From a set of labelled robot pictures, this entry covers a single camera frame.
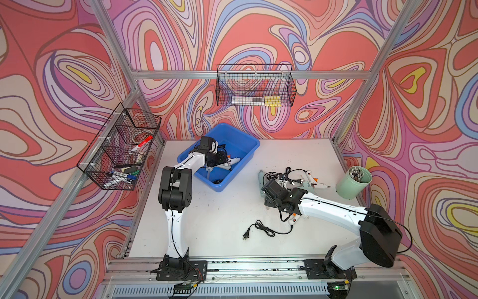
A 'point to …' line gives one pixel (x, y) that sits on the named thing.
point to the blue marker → (126, 175)
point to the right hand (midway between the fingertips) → (275, 203)
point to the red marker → (144, 142)
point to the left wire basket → (112, 159)
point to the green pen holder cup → (353, 182)
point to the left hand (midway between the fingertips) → (226, 159)
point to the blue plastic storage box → (227, 151)
